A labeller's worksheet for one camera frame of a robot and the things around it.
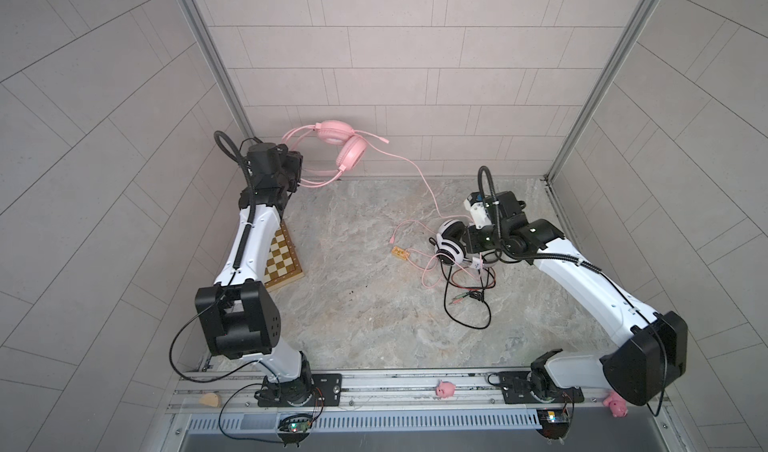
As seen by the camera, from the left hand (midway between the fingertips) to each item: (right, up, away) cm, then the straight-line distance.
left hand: (305, 145), depth 80 cm
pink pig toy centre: (+36, -60, -10) cm, 70 cm away
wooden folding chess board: (-10, -34, +10) cm, 37 cm away
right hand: (+42, -24, 0) cm, 49 cm away
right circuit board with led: (+61, -66, -12) cm, 91 cm away
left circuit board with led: (+2, -65, -15) cm, 66 cm away
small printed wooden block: (+26, -32, +14) cm, 44 cm away
